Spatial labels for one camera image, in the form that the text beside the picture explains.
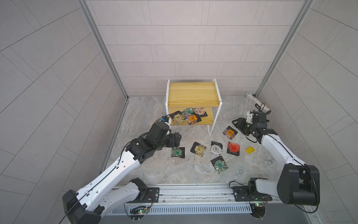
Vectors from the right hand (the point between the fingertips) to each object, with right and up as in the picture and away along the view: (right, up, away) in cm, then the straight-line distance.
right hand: (233, 121), depth 86 cm
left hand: (-34, -6, -13) cm, 37 cm away
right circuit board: (+8, -45, -15) cm, 48 cm away
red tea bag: (0, -17, 0) cm, 17 cm away
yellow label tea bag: (-34, +2, -2) cm, 34 cm away
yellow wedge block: (+11, -18, 0) cm, 21 cm away
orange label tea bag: (-26, +1, -4) cm, 27 cm away
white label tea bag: (-11, -17, 0) cm, 20 cm away
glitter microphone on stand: (+16, +10, -2) cm, 19 cm away
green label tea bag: (-35, -19, 0) cm, 40 cm away
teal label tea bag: (-28, +7, +1) cm, 29 cm away
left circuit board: (-53, -41, -21) cm, 70 cm away
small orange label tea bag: (+1, -8, +8) cm, 12 cm away
